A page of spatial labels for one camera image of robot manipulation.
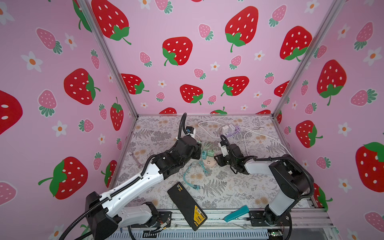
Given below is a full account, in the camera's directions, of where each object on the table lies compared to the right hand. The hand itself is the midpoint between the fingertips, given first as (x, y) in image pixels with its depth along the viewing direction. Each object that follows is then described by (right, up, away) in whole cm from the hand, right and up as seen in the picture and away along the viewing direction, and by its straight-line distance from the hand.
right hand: (216, 157), depth 95 cm
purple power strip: (+18, +18, +16) cm, 30 cm away
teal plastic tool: (+10, -24, -19) cm, 33 cm away
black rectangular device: (-15, -23, -20) cm, 34 cm away
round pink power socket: (-4, -2, -3) cm, 5 cm away
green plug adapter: (-4, +3, -3) cm, 6 cm away
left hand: (-11, +11, -22) cm, 27 cm away
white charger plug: (+11, +18, +9) cm, 23 cm away
